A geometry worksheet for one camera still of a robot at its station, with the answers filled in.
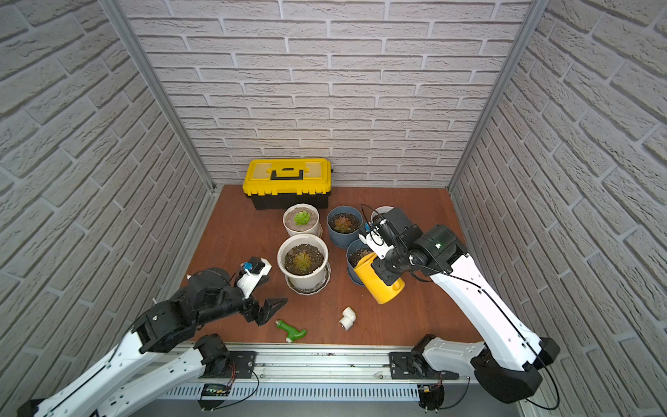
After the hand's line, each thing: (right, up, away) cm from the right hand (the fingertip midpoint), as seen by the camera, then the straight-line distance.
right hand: (386, 264), depth 67 cm
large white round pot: (-25, -2, +17) cm, 30 cm away
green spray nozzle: (-27, -24, +13) cm, 39 cm away
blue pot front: (-7, 0, +23) cm, 24 cm away
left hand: (-30, -5, +2) cm, 30 cm away
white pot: (+3, +14, +31) cm, 34 cm away
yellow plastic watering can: (-1, -7, -1) cm, 8 cm away
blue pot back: (-11, +9, +28) cm, 32 cm away
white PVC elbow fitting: (-10, -20, +14) cm, 27 cm away
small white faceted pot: (-27, +11, +26) cm, 39 cm away
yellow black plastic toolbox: (-38, +25, +33) cm, 56 cm away
